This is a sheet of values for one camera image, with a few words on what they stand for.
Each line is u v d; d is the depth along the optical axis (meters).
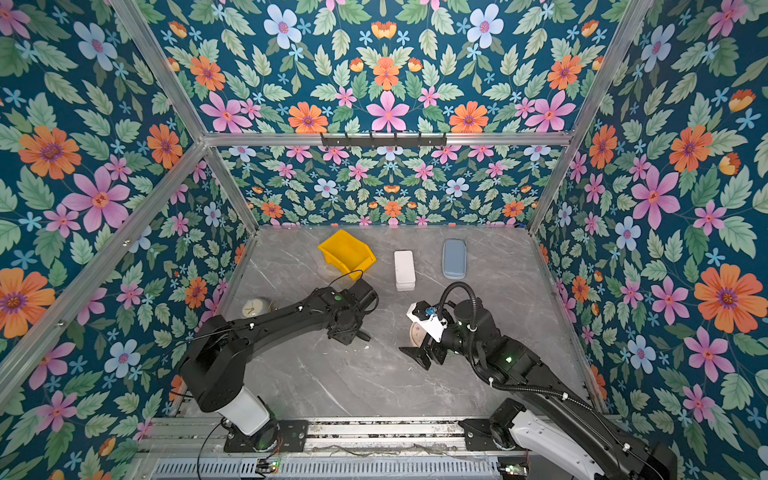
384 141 0.93
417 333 0.88
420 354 0.60
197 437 0.75
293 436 0.74
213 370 0.44
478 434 0.73
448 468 0.77
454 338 0.60
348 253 1.09
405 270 1.03
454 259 1.08
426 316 0.58
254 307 0.93
